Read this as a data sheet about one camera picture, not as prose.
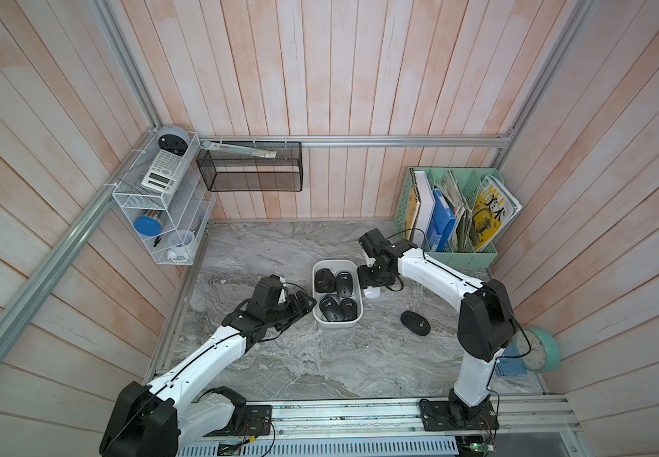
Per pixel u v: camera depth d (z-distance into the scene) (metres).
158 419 0.39
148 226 0.77
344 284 0.95
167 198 0.75
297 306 0.72
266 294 0.62
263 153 0.90
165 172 0.77
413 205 0.88
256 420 0.73
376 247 0.71
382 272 0.76
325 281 0.95
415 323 0.89
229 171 1.07
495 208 0.97
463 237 0.98
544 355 0.75
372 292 0.88
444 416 0.73
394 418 0.75
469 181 1.03
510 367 0.82
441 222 0.95
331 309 0.90
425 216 0.94
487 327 0.48
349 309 0.91
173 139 0.81
